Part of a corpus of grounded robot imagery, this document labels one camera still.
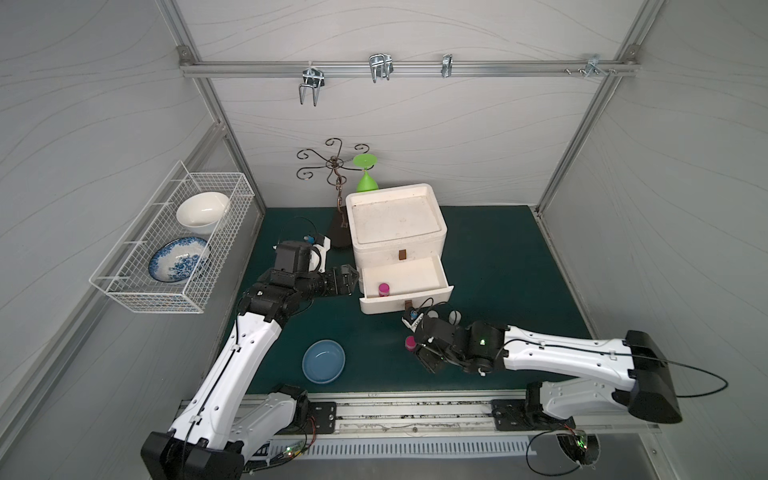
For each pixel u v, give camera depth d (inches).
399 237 32.1
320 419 28.9
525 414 26.1
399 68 30.7
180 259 25.7
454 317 34.9
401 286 33.6
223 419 15.2
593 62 30.1
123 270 22.3
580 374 18.1
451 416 29.8
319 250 26.5
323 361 31.7
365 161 35.3
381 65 30.0
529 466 24.7
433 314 34.6
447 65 30.2
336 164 35.7
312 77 30.8
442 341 21.2
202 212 28.2
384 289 33.8
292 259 21.2
